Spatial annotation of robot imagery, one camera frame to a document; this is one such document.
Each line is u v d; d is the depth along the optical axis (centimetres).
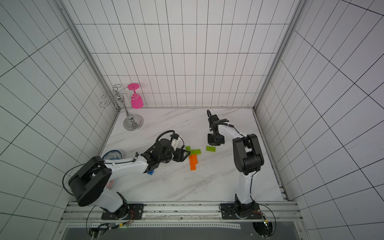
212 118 81
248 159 52
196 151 92
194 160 90
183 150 77
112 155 90
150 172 85
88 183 44
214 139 83
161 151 67
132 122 110
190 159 89
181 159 76
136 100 105
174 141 78
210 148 95
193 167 88
